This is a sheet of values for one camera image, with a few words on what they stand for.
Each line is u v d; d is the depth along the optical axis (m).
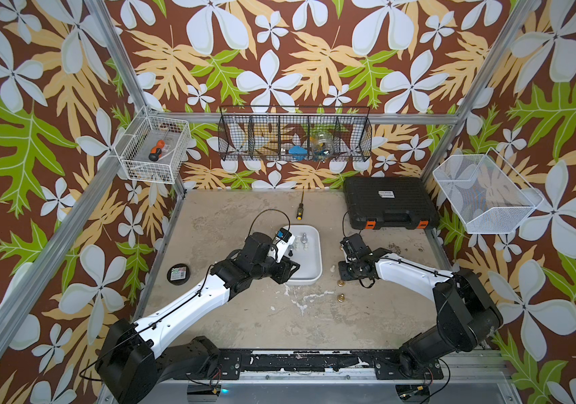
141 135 0.86
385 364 0.73
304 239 1.01
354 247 0.72
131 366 0.38
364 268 0.66
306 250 0.98
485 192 0.82
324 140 0.91
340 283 0.91
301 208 1.14
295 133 0.98
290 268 0.69
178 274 0.92
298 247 0.99
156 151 0.80
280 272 0.67
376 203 1.09
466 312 0.44
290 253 0.98
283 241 0.68
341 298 0.86
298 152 0.94
